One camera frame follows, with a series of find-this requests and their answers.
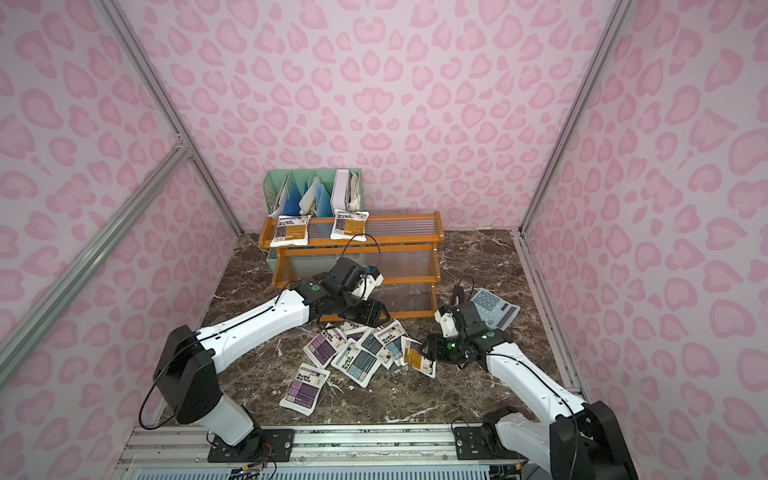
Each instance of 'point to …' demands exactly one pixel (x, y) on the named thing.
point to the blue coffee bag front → (356, 364)
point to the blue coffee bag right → (394, 336)
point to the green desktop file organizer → (306, 193)
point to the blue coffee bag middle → (369, 343)
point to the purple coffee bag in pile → (324, 345)
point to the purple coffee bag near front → (305, 389)
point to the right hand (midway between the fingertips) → (426, 351)
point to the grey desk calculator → (496, 312)
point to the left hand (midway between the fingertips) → (385, 313)
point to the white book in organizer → (339, 196)
